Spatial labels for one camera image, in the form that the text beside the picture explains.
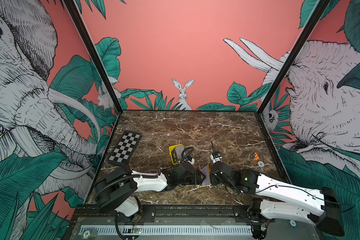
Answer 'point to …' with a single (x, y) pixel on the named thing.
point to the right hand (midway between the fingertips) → (208, 172)
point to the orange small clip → (257, 158)
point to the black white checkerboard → (122, 153)
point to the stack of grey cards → (176, 153)
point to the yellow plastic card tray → (170, 148)
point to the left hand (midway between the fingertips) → (203, 177)
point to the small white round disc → (260, 163)
